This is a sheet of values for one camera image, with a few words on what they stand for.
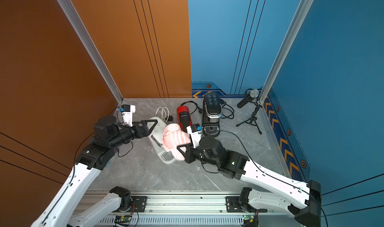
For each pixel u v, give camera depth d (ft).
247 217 2.38
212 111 2.74
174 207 2.41
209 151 1.54
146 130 1.91
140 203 2.43
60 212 1.26
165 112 3.57
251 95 2.93
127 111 1.92
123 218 2.36
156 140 2.38
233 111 3.67
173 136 2.04
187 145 1.90
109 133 1.61
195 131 1.86
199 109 3.66
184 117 2.79
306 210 1.26
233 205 2.37
